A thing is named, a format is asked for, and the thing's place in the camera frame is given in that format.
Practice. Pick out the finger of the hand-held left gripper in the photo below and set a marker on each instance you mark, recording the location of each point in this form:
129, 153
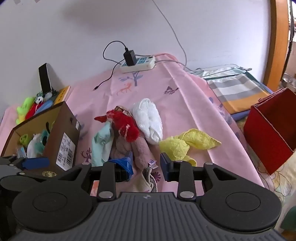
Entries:
34, 163

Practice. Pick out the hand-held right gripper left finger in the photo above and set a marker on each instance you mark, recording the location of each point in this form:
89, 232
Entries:
126, 165

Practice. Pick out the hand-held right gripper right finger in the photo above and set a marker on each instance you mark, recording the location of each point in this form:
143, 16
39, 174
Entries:
165, 166

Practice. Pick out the pink plush doll red hair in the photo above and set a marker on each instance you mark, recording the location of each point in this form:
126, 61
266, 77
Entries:
138, 148

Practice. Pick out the light blue fabric pouch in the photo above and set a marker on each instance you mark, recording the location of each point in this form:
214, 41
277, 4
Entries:
100, 143

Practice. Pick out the brown cardboard box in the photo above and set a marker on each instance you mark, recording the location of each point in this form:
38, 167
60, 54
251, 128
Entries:
62, 129

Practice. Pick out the white towel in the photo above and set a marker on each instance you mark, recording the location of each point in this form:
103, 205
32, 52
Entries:
145, 115

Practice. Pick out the white crumpled cloth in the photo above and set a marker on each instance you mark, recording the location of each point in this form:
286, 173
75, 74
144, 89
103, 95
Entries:
34, 146

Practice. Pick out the clear plastic bag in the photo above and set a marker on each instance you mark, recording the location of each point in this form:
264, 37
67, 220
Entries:
20, 151

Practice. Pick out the yellow towel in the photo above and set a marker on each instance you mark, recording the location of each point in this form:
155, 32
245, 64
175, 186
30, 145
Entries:
178, 146

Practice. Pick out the teal cloth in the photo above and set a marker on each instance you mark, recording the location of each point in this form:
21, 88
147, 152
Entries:
44, 139

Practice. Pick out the neon green plush toy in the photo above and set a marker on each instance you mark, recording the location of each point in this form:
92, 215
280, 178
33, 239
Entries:
24, 109

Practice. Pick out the blue case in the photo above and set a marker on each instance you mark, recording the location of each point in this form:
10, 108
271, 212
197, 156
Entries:
45, 106

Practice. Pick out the small panda plush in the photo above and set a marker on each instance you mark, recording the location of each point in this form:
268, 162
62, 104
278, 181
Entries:
39, 99

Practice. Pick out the printed pink bedsheet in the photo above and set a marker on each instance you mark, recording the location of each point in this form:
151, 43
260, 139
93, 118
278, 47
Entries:
185, 104

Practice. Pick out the yellow flat box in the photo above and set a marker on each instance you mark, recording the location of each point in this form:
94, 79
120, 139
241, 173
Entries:
62, 95

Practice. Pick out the black smartphone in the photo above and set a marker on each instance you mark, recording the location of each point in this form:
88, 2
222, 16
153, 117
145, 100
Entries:
45, 77

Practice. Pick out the white power strip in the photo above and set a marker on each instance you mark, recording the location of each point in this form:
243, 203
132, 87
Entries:
143, 65

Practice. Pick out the striped folded blanket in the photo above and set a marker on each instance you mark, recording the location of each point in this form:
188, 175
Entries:
235, 90

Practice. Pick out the red box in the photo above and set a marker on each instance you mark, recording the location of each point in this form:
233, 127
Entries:
266, 134

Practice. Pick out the black charger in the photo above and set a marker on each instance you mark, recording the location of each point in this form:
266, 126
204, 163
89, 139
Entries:
130, 58

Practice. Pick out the metal pot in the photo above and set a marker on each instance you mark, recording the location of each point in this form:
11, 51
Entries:
289, 81

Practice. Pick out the wooden door frame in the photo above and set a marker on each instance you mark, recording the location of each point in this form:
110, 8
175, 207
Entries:
276, 46

